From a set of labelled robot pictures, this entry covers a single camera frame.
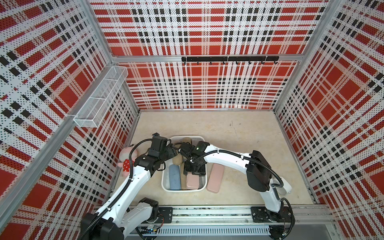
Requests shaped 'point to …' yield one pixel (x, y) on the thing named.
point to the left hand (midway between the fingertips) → (172, 150)
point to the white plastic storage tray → (179, 139)
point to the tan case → (183, 177)
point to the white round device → (286, 188)
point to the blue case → (175, 181)
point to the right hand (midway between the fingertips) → (193, 173)
